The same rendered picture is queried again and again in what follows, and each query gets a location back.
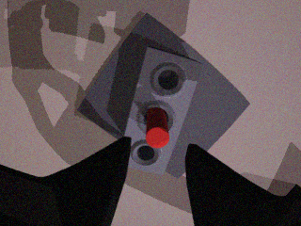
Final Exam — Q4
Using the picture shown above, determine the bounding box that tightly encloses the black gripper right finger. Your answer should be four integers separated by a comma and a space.
184, 144, 301, 226

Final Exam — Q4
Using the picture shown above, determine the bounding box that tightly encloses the red peg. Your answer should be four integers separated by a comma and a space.
147, 108, 169, 148

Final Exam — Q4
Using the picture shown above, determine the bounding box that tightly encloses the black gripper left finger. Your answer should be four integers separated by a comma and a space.
0, 136, 132, 226

